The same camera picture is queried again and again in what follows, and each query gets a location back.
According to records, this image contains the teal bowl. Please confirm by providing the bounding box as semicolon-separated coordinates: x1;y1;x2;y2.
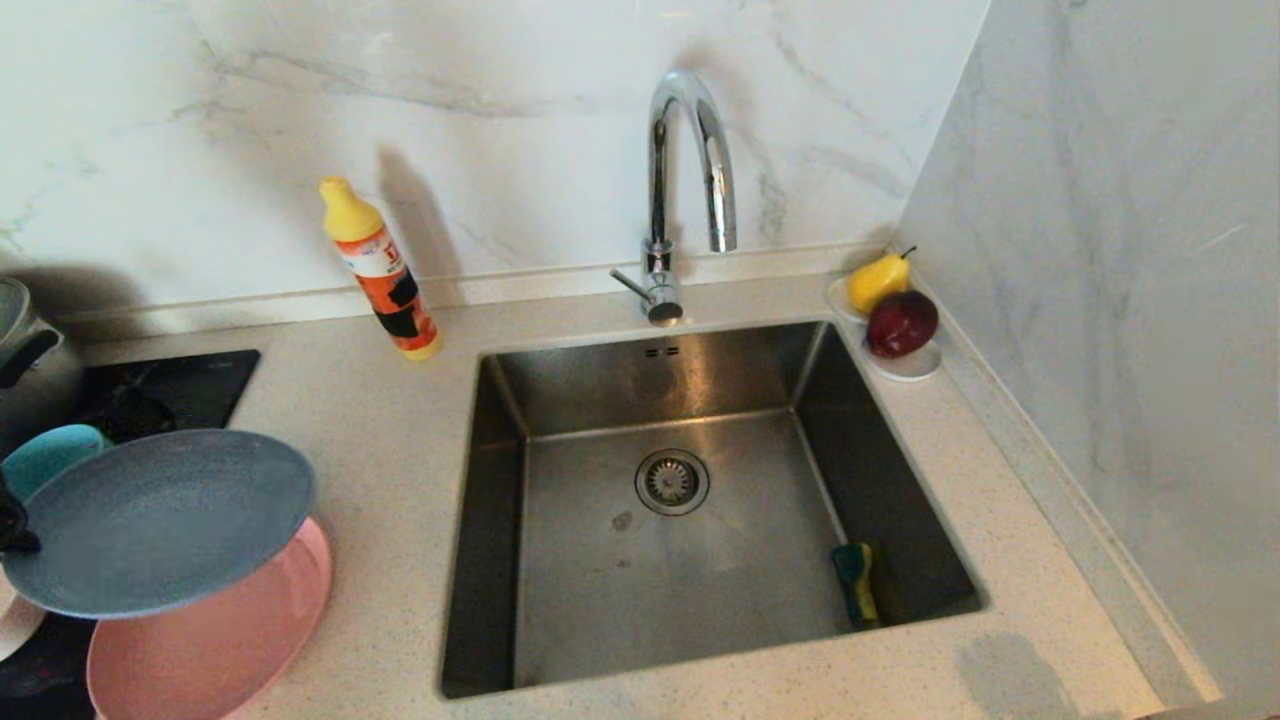
0;424;111;503

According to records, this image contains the pale pink bowl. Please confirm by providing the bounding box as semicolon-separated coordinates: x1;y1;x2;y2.
0;575;49;663

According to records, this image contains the grey-blue plate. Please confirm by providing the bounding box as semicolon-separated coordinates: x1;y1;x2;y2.
0;429;318;620

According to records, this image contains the pink plate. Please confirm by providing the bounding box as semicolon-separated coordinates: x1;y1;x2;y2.
86;515;333;720

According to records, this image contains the orange detergent bottle yellow cap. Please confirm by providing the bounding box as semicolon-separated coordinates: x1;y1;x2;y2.
320;177;442;362

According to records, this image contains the yellow green sponge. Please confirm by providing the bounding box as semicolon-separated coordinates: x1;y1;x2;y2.
832;542;883;629

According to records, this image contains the stainless steel sink basin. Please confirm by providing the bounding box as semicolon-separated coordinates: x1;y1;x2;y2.
440;320;989;699

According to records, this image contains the black induction cooktop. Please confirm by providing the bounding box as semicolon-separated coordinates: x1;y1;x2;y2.
0;350;262;720

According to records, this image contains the round metal drain strainer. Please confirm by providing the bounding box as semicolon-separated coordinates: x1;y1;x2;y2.
635;449;711;517

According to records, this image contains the chrome gooseneck faucet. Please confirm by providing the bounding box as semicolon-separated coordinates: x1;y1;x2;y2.
611;70;739;328

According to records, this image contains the yellow pear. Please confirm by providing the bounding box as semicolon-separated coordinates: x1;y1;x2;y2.
847;247;916;316

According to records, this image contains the dark red apple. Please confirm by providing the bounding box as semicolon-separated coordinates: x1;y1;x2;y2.
865;291;939;360

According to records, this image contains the small white dish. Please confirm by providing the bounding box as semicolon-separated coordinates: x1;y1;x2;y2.
826;277;943;383

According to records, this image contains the steel kettle black handle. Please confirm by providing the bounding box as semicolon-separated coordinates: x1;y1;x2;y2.
0;277;85;441

